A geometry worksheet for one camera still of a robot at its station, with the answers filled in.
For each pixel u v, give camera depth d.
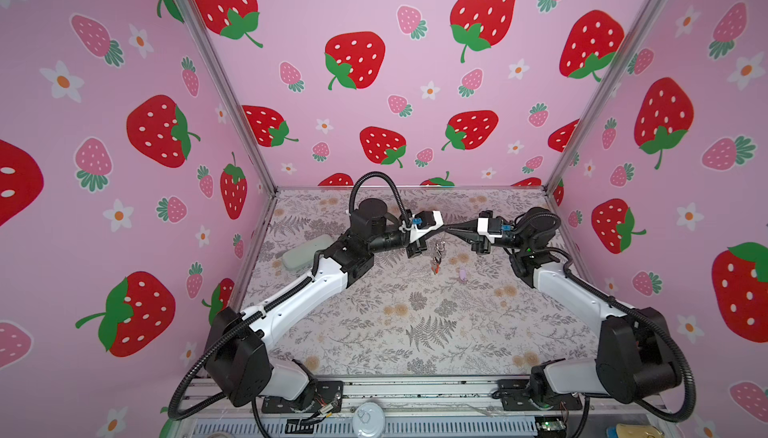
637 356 0.42
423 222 0.55
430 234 0.59
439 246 0.72
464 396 0.75
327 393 0.75
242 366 0.40
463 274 0.97
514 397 0.73
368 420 0.66
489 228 0.58
